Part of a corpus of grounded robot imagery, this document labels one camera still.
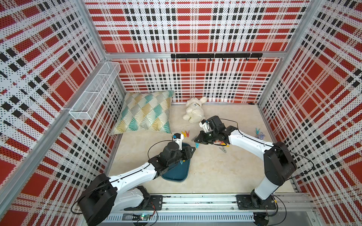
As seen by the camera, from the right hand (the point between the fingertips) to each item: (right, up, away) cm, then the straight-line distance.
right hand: (196, 140), depth 84 cm
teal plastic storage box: (-11, -20, +3) cm, 23 cm away
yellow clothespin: (-8, -14, +5) cm, 17 cm away
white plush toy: (0, +17, +19) cm, 25 cm away
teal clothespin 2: (+46, +4, +18) cm, 50 cm away
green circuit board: (-29, -36, -14) cm, 48 cm away
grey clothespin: (+18, -8, +10) cm, 22 cm away
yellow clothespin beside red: (-8, +2, +18) cm, 19 cm away
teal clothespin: (0, -2, -2) cm, 3 cm away
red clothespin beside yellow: (-5, +2, +18) cm, 19 cm away
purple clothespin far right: (+45, +1, +11) cm, 46 cm away
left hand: (-1, -5, -3) cm, 6 cm away
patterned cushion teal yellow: (-35, +18, +10) cm, 41 cm away
